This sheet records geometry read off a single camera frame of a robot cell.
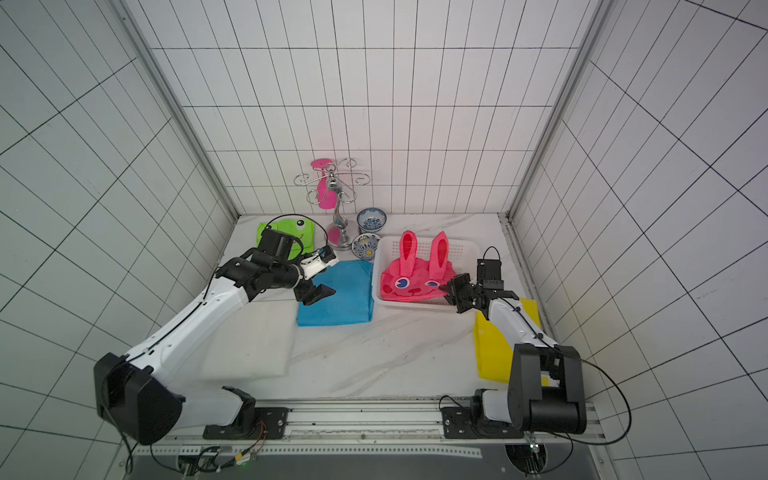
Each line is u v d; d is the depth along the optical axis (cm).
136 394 38
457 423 73
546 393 42
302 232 113
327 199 88
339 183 92
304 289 68
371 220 118
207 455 70
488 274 70
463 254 100
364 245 108
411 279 95
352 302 95
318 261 66
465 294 78
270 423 73
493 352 81
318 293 69
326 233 118
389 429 73
